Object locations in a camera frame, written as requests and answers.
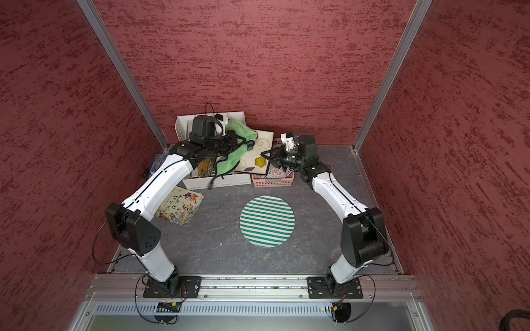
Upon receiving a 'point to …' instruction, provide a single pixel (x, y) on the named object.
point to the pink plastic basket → (263, 181)
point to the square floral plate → (252, 161)
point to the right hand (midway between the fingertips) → (259, 157)
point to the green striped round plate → (267, 221)
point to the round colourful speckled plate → (275, 172)
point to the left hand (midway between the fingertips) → (245, 143)
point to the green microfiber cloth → (246, 134)
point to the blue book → (158, 161)
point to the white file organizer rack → (183, 125)
